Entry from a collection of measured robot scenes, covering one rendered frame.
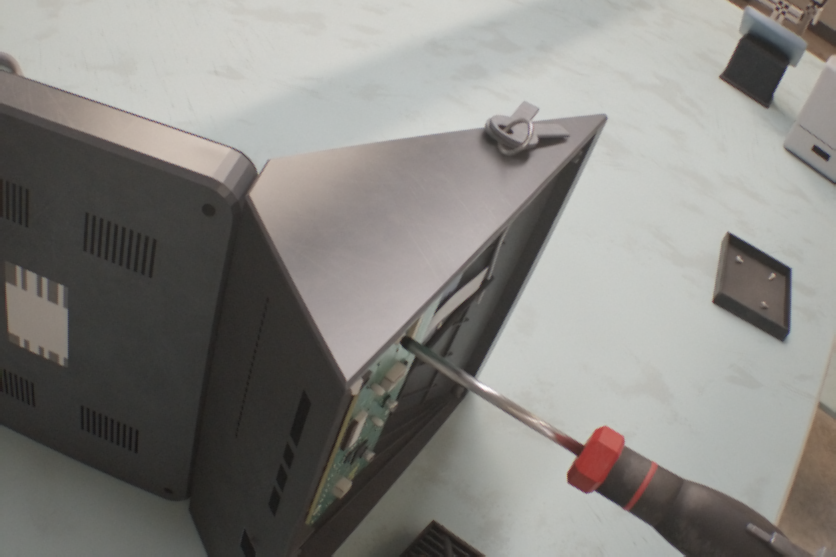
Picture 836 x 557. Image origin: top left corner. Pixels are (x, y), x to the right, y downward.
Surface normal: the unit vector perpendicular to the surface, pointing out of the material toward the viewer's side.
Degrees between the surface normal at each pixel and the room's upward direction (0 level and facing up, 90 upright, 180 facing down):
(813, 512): 0
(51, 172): 90
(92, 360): 90
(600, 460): 47
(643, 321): 0
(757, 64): 90
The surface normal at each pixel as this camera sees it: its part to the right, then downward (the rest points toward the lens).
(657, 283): 0.29, -0.74
